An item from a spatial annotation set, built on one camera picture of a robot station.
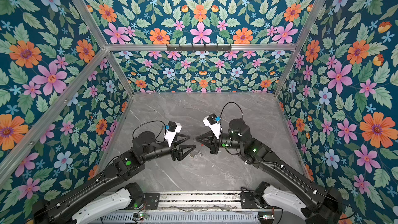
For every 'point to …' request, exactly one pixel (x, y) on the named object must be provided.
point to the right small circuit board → (266, 217)
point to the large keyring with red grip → (195, 154)
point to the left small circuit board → (140, 216)
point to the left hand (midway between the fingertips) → (193, 141)
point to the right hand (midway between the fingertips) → (197, 138)
